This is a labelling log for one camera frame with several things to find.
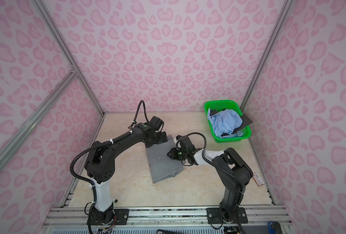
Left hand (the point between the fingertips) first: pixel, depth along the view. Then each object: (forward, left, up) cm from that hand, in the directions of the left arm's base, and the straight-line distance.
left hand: (162, 138), depth 93 cm
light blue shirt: (+9, -41, +5) cm, 42 cm away
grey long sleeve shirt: (-17, 0, -5) cm, 17 cm away
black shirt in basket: (+12, -57, +1) cm, 58 cm away
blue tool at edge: (-47, -53, -4) cm, 71 cm away
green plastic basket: (+31, -54, -1) cm, 63 cm away
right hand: (-9, -4, -3) cm, 10 cm away
